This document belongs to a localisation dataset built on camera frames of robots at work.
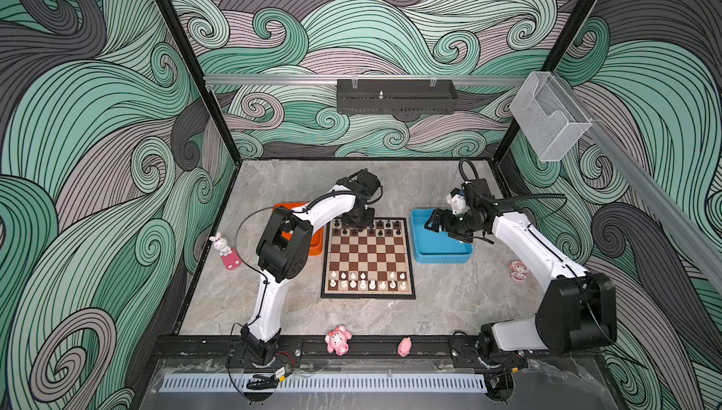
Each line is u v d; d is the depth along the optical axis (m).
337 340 0.73
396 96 0.96
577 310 0.41
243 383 0.70
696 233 0.52
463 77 0.95
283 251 0.54
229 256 0.90
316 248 0.89
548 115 0.79
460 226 0.72
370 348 0.75
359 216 0.80
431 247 0.92
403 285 0.82
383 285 0.83
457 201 0.80
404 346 0.73
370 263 0.88
